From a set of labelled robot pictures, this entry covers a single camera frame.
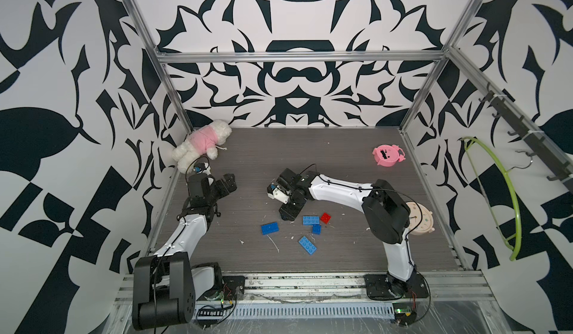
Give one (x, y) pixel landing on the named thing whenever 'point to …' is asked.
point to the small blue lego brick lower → (316, 229)
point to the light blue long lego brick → (308, 246)
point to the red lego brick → (325, 218)
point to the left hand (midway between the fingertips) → (221, 176)
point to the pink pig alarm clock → (388, 156)
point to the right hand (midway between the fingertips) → (285, 208)
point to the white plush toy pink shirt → (204, 141)
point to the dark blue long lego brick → (267, 229)
